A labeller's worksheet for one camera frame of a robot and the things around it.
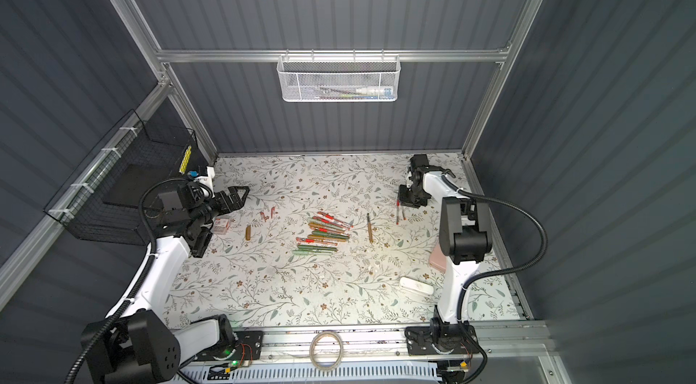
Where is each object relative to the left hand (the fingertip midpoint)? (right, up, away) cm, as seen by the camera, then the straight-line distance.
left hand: (238, 191), depth 81 cm
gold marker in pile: (+26, -14, +16) cm, 34 cm away
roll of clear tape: (+24, -42, -8) cm, 49 cm away
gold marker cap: (-3, -15, +16) cm, 22 cm away
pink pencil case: (+63, -23, +8) cm, 67 cm away
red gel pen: (+54, -9, +21) cm, 59 cm away
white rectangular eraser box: (+54, -29, 0) cm, 61 cm away
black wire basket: (-29, -2, -12) cm, 32 cm away
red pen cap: (+4, -8, +22) cm, 23 cm away
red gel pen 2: (+26, -10, +20) cm, 35 cm away
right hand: (+55, -4, +19) cm, 58 cm away
